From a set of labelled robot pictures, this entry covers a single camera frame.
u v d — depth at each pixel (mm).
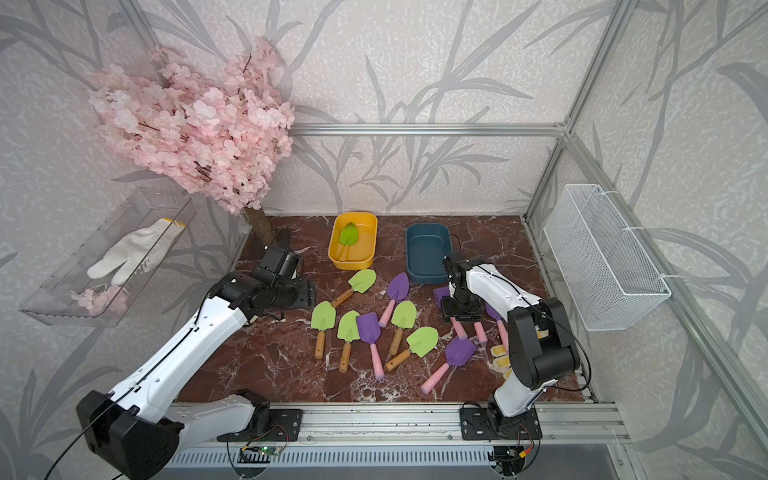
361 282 1015
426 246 1118
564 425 752
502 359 848
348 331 894
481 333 881
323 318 921
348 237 1136
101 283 632
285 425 729
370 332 893
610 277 600
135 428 364
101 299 596
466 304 752
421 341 870
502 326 901
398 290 992
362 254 1083
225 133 706
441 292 1006
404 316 933
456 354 845
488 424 726
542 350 456
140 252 669
